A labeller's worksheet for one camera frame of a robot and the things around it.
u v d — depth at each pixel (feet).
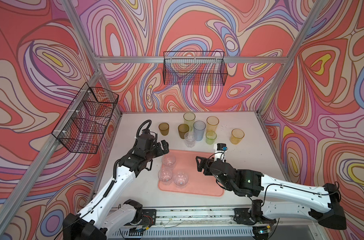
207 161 1.99
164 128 3.33
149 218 2.37
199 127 3.24
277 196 1.49
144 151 1.86
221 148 1.95
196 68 3.17
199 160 2.15
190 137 3.33
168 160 2.97
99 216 1.30
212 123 3.16
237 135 3.33
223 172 1.56
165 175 2.83
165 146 2.37
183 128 3.39
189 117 3.25
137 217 2.13
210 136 3.25
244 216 2.42
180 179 2.77
